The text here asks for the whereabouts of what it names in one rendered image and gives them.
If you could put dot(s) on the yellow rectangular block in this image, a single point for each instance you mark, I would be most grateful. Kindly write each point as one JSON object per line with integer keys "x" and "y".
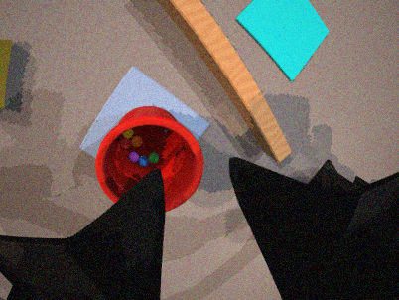
{"x": 5, "y": 52}

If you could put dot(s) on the red cup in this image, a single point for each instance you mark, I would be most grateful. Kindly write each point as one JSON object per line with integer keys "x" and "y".
{"x": 180, "y": 157}

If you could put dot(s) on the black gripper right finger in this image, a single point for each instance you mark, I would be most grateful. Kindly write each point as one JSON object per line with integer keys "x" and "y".
{"x": 302, "y": 230}

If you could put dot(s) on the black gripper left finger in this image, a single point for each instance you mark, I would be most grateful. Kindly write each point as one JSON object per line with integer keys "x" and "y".
{"x": 116, "y": 257}

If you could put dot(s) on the orange long flat bar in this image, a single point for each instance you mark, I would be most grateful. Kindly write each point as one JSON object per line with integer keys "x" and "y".
{"x": 228, "y": 67}

